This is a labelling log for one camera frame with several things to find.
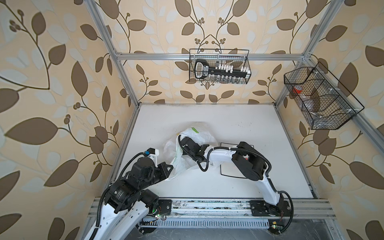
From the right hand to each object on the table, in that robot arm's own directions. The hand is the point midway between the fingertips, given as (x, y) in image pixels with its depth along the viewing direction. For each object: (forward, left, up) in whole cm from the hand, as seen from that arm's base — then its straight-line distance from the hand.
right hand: (184, 146), depth 94 cm
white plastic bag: (-17, 0, +14) cm, 22 cm away
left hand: (-21, +2, +17) cm, 27 cm away
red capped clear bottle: (+21, -69, +27) cm, 77 cm away
